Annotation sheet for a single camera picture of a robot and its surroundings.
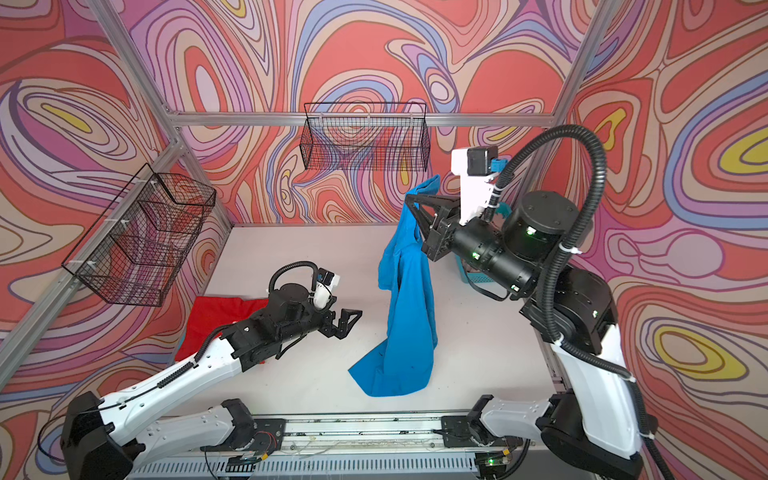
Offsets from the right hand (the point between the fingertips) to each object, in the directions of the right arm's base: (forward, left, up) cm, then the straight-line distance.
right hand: (411, 210), depth 44 cm
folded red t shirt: (+12, +60, -51) cm, 80 cm away
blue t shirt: (-7, +1, -47) cm, 48 cm away
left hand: (+4, +12, -35) cm, 37 cm away
